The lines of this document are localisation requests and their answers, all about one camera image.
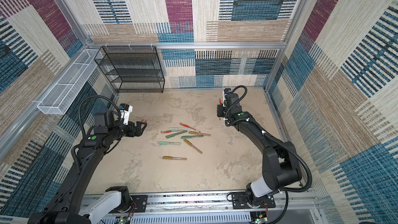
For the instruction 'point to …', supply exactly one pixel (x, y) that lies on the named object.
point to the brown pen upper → (199, 133)
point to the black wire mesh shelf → (131, 69)
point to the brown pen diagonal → (190, 144)
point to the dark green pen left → (172, 135)
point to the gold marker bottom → (174, 158)
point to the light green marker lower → (166, 143)
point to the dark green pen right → (191, 136)
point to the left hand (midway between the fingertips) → (138, 121)
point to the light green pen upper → (180, 128)
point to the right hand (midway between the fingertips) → (221, 108)
